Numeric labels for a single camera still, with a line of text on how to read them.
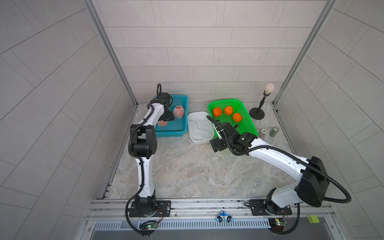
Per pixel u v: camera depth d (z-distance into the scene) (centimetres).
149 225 64
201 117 108
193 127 100
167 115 88
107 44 83
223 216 68
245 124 98
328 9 71
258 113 109
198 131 94
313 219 66
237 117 102
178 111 102
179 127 102
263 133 93
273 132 96
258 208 71
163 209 71
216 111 105
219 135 63
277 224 68
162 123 99
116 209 72
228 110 105
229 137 59
